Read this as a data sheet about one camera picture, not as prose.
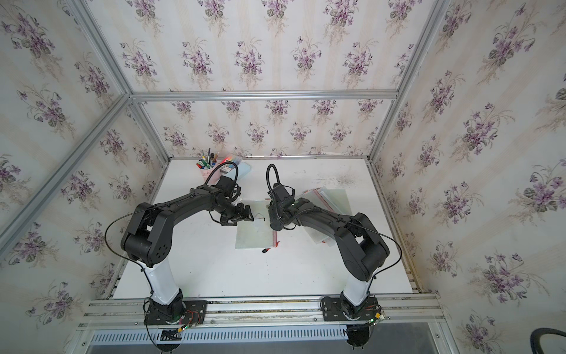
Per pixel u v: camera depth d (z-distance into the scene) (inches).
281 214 26.7
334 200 40.8
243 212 32.5
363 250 18.3
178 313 26.1
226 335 30.1
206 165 39.8
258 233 36.7
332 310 28.8
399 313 29.9
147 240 19.3
